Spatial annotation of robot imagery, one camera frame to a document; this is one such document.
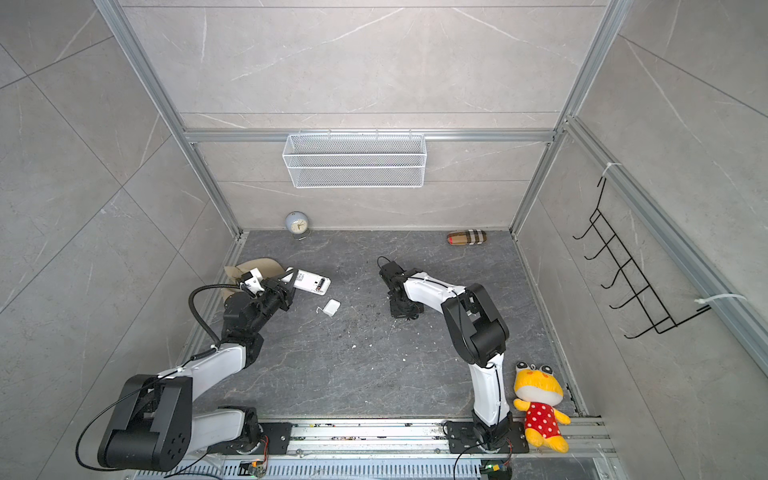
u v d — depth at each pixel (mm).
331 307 980
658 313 609
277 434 734
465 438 732
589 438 749
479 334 521
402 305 834
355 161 1007
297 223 1144
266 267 1070
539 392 746
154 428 413
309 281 800
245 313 650
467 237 1144
